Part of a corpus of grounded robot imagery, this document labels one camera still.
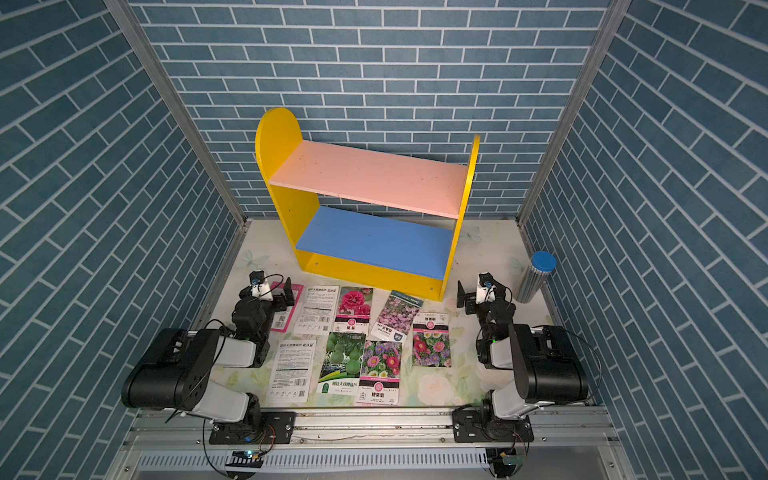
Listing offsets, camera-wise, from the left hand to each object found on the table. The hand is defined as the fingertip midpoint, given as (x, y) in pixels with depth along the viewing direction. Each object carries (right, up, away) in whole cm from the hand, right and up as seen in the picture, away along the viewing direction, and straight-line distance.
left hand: (280, 279), depth 90 cm
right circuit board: (+62, -40, -20) cm, 77 cm away
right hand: (+61, -1, 0) cm, 61 cm away
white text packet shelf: (+6, -25, -8) cm, 27 cm away
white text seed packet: (+10, -10, +5) cm, 15 cm away
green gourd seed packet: (+20, -24, -6) cm, 31 cm away
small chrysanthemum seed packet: (+46, -18, -1) cm, 49 cm away
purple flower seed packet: (+36, -13, +3) cm, 39 cm away
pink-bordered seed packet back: (-1, -13, +3) cm, 13 cm away
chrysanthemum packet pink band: (+31, -25, -7) cm, 41 cm away
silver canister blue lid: (+77, +5, -7) cm, 77 cm away
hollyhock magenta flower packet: (+22, -10, +6) cm, 25 cm away
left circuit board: (-1, -42, -18) cm, 46 cm away
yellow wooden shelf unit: (+24, +21, +15) cm, 35 cm away
